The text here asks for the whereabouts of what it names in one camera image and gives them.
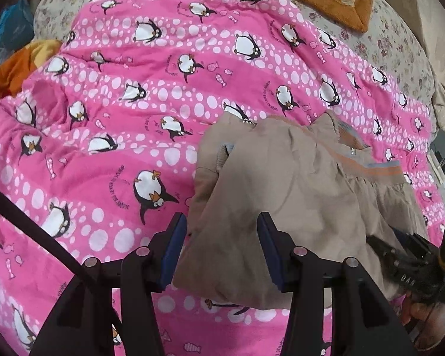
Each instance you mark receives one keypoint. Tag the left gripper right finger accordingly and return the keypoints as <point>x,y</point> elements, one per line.
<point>364,323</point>

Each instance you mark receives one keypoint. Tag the beige jacket with orange stripe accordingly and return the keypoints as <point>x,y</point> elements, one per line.
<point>319,183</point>

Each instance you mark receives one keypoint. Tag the floral bed quilt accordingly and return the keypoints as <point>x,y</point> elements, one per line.
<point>388,44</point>

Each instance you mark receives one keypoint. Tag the orange yellow cloth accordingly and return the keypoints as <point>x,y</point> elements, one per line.
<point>21,64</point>

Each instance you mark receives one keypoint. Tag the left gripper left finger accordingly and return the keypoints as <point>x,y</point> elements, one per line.
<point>114,300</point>

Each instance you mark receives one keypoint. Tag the blue plastic bag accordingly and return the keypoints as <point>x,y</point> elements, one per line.
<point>16,26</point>

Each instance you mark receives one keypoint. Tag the pink penguin blanket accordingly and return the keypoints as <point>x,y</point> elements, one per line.
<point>100,146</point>

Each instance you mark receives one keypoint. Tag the person's right hand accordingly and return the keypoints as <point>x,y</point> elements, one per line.
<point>432,318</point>

